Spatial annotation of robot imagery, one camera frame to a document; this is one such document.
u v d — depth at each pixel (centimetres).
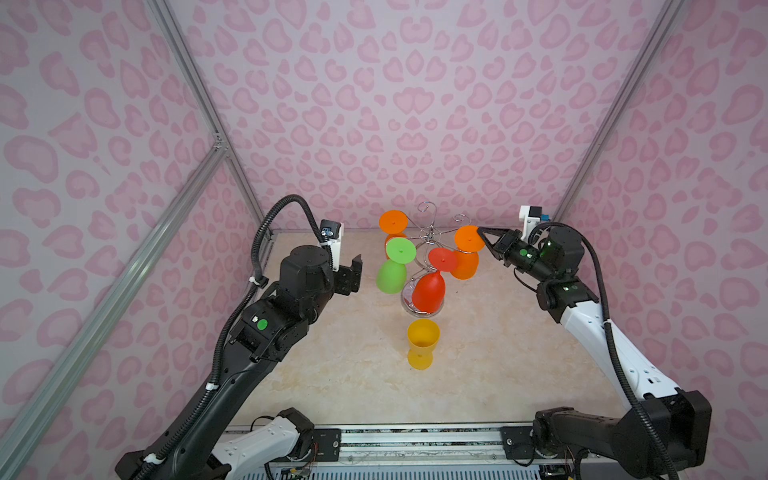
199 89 80
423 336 81
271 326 41
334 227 52
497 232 69
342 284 57
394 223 77
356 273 58
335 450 73
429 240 76
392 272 77
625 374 43
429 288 74
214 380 39
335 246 54
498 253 64
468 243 72
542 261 60
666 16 70
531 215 67
